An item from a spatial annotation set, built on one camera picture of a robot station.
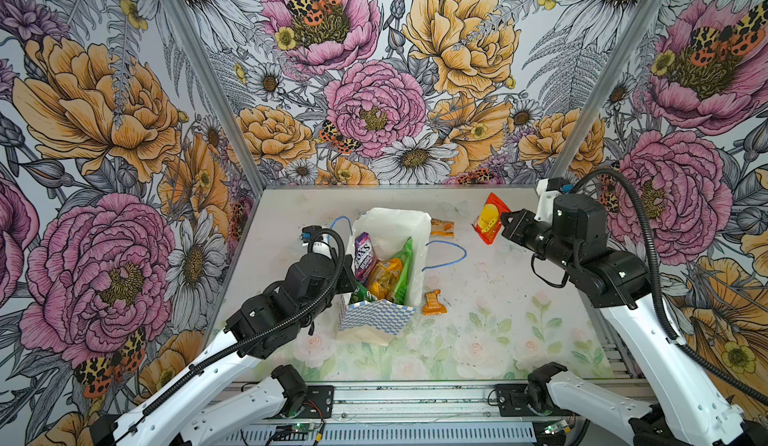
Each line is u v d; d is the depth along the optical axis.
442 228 1.08
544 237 0.53
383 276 0.83
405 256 0.85
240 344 0.42
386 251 0.97
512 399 0.74
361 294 0.75
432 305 0.89
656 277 0.38
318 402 0.74
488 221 0.69
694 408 0.36
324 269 0.46
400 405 0.75
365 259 0.89
